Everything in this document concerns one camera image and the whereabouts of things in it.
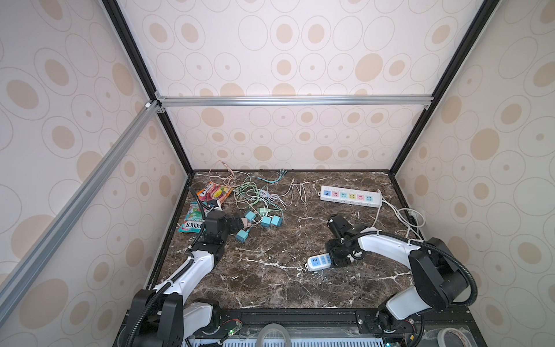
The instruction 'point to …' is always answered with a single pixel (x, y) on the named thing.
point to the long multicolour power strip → (349, 196)
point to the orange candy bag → (212, 191)
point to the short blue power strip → (319, 262)
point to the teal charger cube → (277, 220)
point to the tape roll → (441, 340)
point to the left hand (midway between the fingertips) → (235, 211)
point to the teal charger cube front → (266, 221)
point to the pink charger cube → (245, 223)
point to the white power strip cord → (399, 214)
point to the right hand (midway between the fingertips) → (324, 254)
